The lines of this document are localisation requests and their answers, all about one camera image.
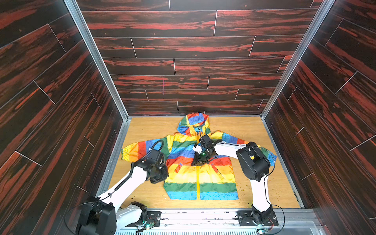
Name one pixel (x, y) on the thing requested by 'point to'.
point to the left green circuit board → (150, 225)
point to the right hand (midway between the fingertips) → (194, 163)
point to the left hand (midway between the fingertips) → (169, 176)
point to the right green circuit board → (262, 231)
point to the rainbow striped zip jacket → (194, 171)
